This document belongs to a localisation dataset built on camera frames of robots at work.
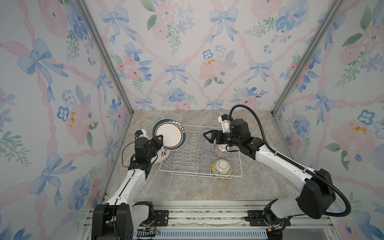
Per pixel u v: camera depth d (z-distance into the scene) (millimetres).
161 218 742
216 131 697
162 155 945
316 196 409
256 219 729
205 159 835
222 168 837
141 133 746
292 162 475
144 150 635
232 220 750
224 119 705
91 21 733
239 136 608
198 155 933
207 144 733
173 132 880
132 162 631
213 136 689
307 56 860
